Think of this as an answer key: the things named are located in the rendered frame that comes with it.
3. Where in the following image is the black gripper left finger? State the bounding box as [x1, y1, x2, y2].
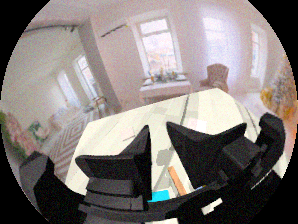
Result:
[74, 125, 153, 201]

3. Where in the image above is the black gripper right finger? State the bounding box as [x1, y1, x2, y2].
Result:
[166, 121, 247, 189]

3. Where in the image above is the tan rectangular bar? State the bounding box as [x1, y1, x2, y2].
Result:
[168, 167, 186, 196]

